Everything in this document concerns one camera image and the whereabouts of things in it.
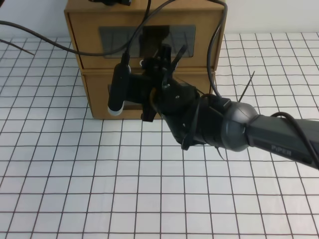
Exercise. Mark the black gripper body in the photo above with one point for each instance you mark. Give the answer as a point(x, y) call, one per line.
point(160, 94)

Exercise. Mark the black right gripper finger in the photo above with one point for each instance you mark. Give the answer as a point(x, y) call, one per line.
point(179, 55)

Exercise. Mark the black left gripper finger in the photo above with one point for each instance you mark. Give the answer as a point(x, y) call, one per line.
point(165, 54)

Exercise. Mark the brown cardboard shoebox drawer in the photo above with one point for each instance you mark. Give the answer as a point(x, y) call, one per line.
point(106, 31)

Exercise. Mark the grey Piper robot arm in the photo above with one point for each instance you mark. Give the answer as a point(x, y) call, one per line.
point(236, 126)

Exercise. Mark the lower brown cardboard shoebox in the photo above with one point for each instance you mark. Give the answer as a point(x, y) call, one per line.
point(96, 84)

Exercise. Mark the upper brown shoebox shell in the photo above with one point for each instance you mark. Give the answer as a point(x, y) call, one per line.
point(144, 5)

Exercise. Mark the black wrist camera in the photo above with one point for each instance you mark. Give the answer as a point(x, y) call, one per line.
point(119, 86)

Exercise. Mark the thin black cable tie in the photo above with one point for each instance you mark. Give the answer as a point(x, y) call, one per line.
point(15, 46)

